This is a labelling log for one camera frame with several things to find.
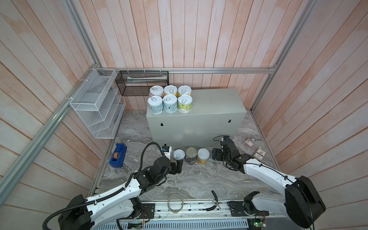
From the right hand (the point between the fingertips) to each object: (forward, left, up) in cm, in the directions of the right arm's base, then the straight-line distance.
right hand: (218, 151), depth 89 cm
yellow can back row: (-3, +10, +2) cm, 10 cm away
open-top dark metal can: (-5, +17, +4) cm, 18 cm away
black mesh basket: (+44, +56, +20) cm, 74 cm away
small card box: (+1, -28, -5) cm, 29 cm away
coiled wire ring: (-33, +27, -6) cm, 43 cm away
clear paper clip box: (+9, -23, -5) cm, 25 cm away
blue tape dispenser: (-6, +62, +2) cm, 63 cm away
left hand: (-10, +26, +5) cm, 28 cm away
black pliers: (-28, +3, -6) cm, 29 cm away
